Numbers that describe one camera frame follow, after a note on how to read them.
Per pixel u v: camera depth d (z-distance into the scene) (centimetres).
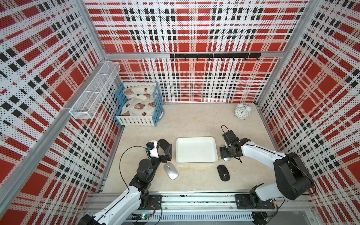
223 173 82
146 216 69
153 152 69
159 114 111
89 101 90
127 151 63
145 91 108
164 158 72
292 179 43
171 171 84
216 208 72
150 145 67
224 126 82
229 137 73
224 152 81
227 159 91
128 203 53
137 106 108
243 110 105
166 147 76
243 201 73
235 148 65
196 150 94
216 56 90
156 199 74
